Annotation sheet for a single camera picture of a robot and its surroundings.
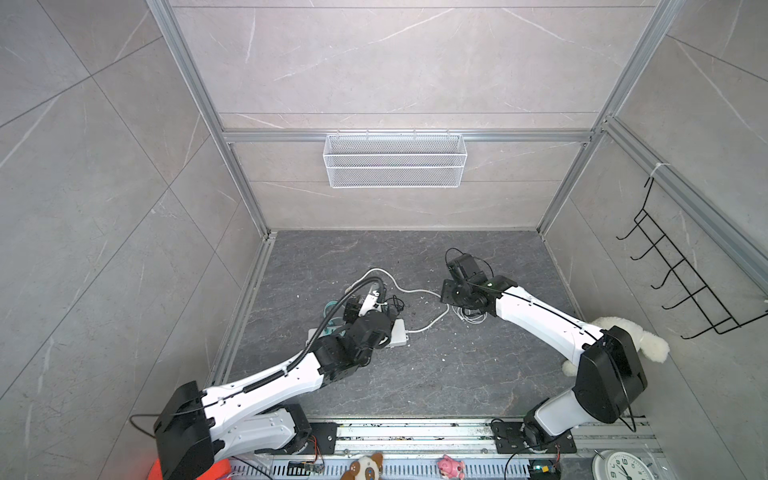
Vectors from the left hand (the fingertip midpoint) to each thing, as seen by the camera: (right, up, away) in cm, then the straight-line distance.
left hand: (374, 297), depth 77 cm
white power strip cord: (+9, -1, +24) cm, 26 cm away
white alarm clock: (+57, -37, -10) cm, 69 cm away
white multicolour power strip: (+7, -13, +11) cm, 19 cm away
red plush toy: (-34, -37, -12) cm, 51 cm away
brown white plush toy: (-2, -38, -10) cm, 39 cm away
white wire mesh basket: (+6, +43, +24) cm, 50 cm away
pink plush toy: (+18, -38, -9) cm, 43 cm away
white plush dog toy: (+68, -11, -6) cm, 69 cm away
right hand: (+21, 0, +11) cm, 24 cm away
